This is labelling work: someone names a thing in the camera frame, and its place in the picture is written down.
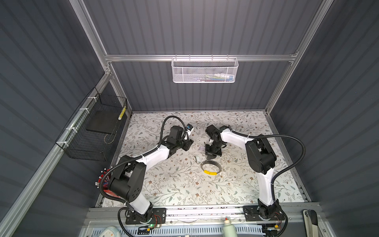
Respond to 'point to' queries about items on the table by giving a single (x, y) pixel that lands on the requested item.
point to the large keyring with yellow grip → (212, 162)
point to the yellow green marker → (122, 113)
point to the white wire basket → (205, 70)
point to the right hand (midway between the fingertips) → (207, 159)
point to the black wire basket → (91, 134)
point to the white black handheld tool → (311, 223)
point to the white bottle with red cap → (228, 230)
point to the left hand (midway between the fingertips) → (189, 138)
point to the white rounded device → (110, 231)
